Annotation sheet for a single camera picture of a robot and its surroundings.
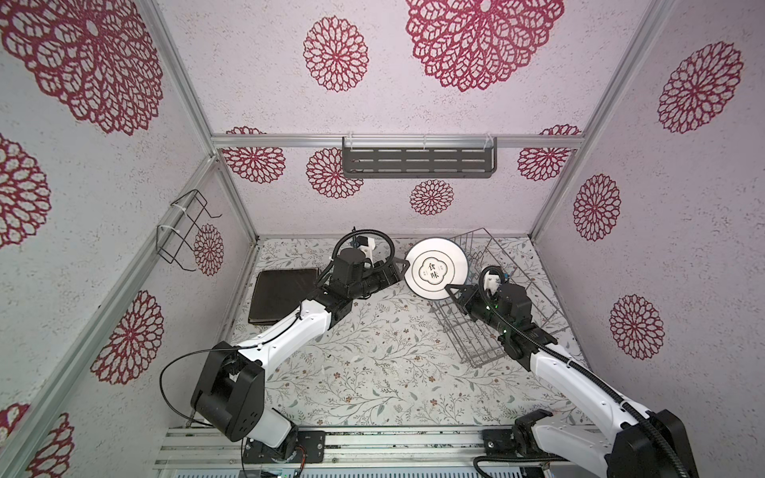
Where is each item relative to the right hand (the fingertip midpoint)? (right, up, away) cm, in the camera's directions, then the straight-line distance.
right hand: (445, 283), depth 77 cm
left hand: (-11, +3, +3) cm, 12 cm away
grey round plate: (-2, +5, +4) cm, 7 cm away
